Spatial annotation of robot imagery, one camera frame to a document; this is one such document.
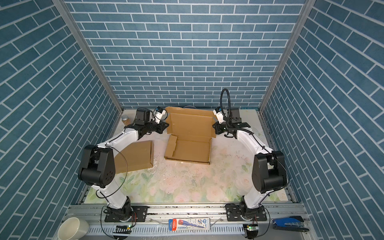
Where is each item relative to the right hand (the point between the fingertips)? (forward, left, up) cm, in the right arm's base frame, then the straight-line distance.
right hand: (213, 123), depth 90 cm
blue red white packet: (-50, +9, -16) cm, 54 cm away
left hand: (-1, +28, -1) cm, 28 cm away
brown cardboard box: (-4, +14, -6) cm, 15 cm away
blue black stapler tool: (-46, -40, -15) cm, 62 cm away
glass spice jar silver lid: (+4, +60, -7) cm, 60 cm away
